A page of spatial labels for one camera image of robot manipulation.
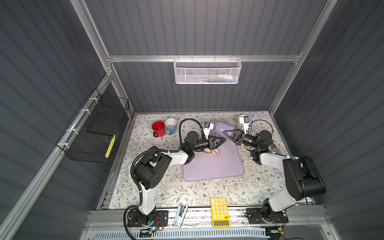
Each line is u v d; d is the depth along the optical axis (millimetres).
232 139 752
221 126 781
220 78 920
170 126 1003
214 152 939
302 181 469
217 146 768
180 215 735
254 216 736
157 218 725
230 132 769
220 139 800
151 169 508
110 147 683
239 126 766
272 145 991
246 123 727
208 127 770
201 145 755
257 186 844
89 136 721
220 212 740
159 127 1073
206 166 923
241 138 717
